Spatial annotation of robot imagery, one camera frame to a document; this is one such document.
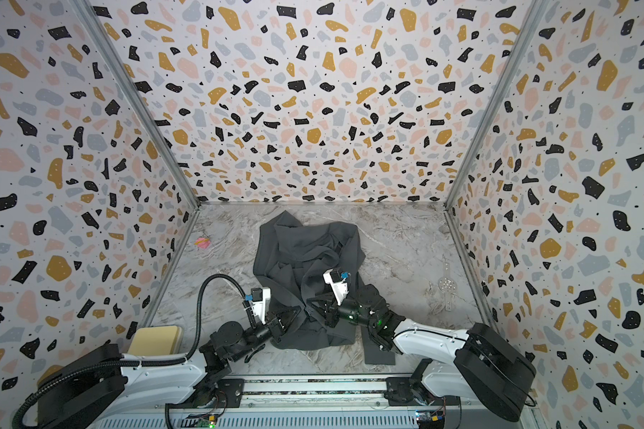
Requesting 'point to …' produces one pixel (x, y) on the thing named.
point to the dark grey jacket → (314, 265)
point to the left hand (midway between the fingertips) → (300, 309)
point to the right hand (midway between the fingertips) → (305, 300)
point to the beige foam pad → (156, 340)
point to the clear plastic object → (447, 285)
